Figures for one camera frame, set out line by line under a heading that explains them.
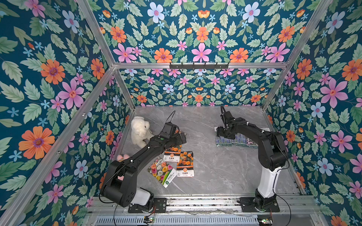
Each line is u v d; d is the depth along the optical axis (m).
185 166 0.87
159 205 0.74
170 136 0.68
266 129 1.05
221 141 0.99
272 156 0.52
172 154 0.93
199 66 0.92
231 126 0.72
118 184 0.44
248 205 0.73
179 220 0.70
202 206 0.75
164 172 0.85
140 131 0.84
